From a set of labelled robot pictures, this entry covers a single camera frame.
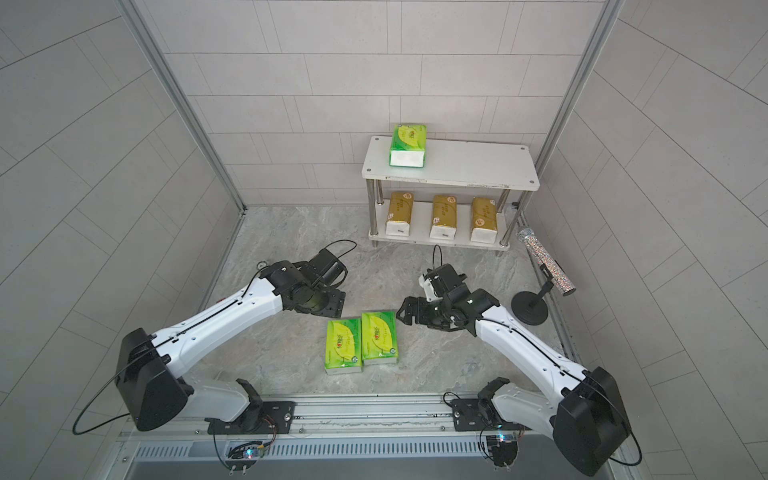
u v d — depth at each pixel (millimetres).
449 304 594
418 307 678
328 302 678
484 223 953
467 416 710
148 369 381
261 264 944
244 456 655
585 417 381
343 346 770
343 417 724
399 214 984
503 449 680
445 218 974
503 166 826
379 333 788
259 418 665
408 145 788
